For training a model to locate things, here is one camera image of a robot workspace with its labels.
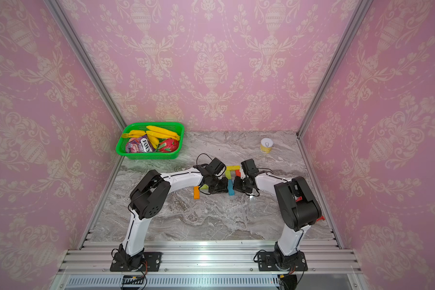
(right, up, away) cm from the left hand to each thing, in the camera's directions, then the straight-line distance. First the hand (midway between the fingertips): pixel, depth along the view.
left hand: (229, 191), depth 94 cm
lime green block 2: (-12, +5, -12) cm, 18 cm away
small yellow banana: (-59, +32, +18) cm, 69 cm away
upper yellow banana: (-41, +33, +18) cm, 56 cm away
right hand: (0, +1, +1) cm, 2 cm away
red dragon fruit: (-35, +24, +10) cm, 44 cm away
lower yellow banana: (-45, +27, +16) cm, 55 cm away
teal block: (+1, 0, 0) cm, 1 cm away
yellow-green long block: (+2, +12, +9) cm, 15 cm away
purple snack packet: (-52, +25, +12) cm, 59 cm away
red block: (+5, +9, +4) cm, 11 cm away
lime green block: (-1, +8, +6) cm, 10 cm away
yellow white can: (+23, +24, +15) cm, 36 cm away
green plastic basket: (-63, +23, +11) cm, 68 cm away
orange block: (-18, -1, 0) cm, 18 cm away
